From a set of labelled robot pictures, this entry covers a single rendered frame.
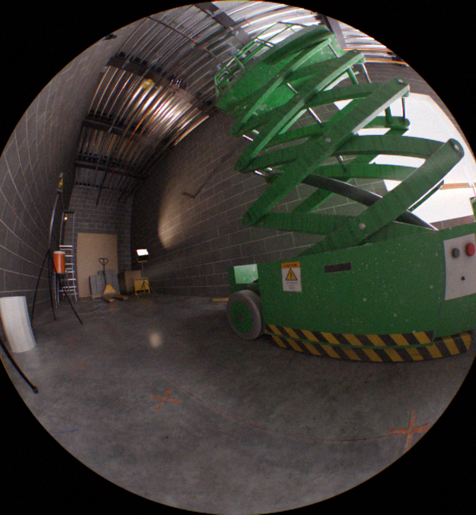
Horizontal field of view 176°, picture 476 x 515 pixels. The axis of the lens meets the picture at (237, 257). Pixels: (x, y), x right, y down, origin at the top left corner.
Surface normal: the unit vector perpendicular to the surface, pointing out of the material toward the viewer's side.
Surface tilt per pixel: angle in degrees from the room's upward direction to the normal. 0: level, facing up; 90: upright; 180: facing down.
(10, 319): 90
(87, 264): 90
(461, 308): 90
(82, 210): 90
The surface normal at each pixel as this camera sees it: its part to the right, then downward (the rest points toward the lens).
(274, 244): -0.57, 0.00
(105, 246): 0.81, -0.15
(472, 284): -0.77, 0.05
